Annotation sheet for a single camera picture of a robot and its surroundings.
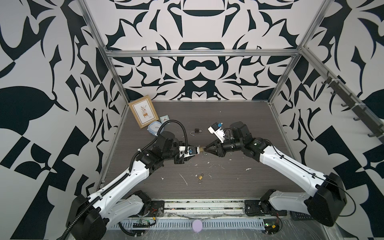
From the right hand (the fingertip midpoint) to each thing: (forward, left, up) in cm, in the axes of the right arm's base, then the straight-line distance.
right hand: (206, 149), depth 72 cm
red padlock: (-5, +6, +9) cm, 12 cm away
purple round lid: (-29, +5, -12) cm, 31 cm away
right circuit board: (-29, -30, -23) cm, 47 cm away
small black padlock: (+24, +4, -21) cm, 32 cm away
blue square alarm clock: (+26, +33, -17) cm, 45 cm away
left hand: (+3, +7, -2) cm, 8 cm away
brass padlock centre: (-2, +1, -1) cm, 2 cm away
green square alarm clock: (+34, +26, -18) cm, 46 cm away
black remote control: (-25, -42, -21) cm, 53 cm away
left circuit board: (-27, +30, -18) cm, 44 cm away
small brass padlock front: (-6, +3, -21) cm, 22 cm away
